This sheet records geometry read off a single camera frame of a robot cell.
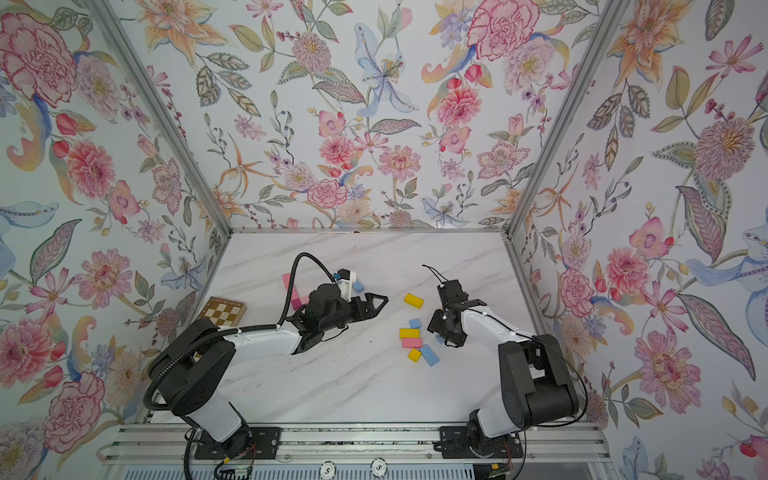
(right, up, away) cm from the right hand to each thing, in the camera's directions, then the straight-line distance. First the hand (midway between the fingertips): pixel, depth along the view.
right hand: (440, 325), depth 93 cm
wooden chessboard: (-68, +3, +2) cm, 68 cm away
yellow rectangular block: (-8, +7, +8) cm, 13 cm away
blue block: (-4, -8, -5) cm, 10 cm away
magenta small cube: (-47, +6, +7) cm, 48 cm away
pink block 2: (-9, -5, -1) cm, 10 cm away
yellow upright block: (-10, -2, 0) cm, 10 cm away
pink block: (-52, +14, +13) cm, 56 cm away
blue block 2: (-1, -4, -2) cm, 4 cm away
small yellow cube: (-9, -8, -5) cm, 13 cm away
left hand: (-17, +8, -10) cm, 21 cm away
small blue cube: (-8, 0, +2) cm, 8 cm away
